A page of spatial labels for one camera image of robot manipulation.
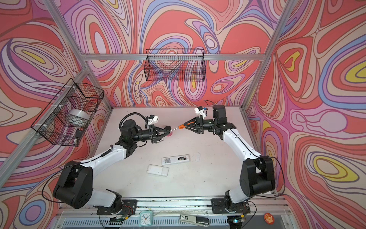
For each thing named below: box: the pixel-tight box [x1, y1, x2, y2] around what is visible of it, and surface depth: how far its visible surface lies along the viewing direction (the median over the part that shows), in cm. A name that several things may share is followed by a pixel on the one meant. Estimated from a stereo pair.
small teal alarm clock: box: [139, 210, 153, 227], surface depth 70 cm
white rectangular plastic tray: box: [146, 163, 170, 177], surface depth 87 cm
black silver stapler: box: [179, 214, 210, 228], surface depth 69 cm
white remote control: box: [161, 154, 191, 166], surface depth 90 cm
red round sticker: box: [263, 212, 275, 226], surface depth 72 cm
